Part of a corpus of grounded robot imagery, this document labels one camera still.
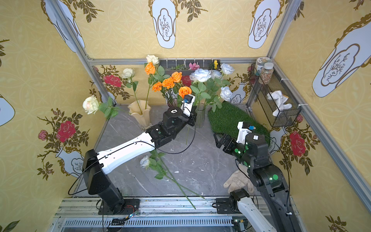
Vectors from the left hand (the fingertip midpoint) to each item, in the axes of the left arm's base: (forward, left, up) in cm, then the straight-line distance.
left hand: (189, 105), depth 72 cm
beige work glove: (-27, -28, -33) cm, 51 cm away
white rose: (-17, +21, -32) cm, 42 cm away
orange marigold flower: (+16, +18, -2) cm, 25 cm away
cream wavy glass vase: (+9, +29, -22) cm, 38 cm away
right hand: (-16, -14, -3) cm, 22 cm away
